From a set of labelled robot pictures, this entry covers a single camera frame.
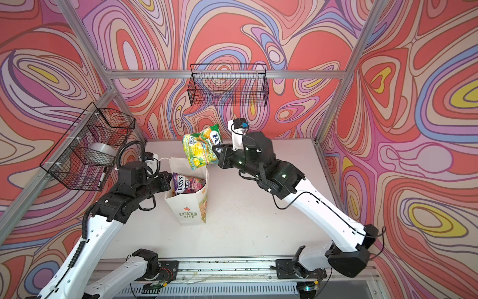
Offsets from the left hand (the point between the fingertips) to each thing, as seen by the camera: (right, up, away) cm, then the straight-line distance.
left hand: (175, 175), depth 72 cm
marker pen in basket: (-29, -2, 0) cm, 29 cm away
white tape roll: (-28, +8, -2) cm, 29 cm away
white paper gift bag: (+6, -14, +2) cm, 15 cm away
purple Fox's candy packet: (+2, -4, +5) cm, 7 cm away
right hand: (+17, +8, -13) cm, 23 cm away
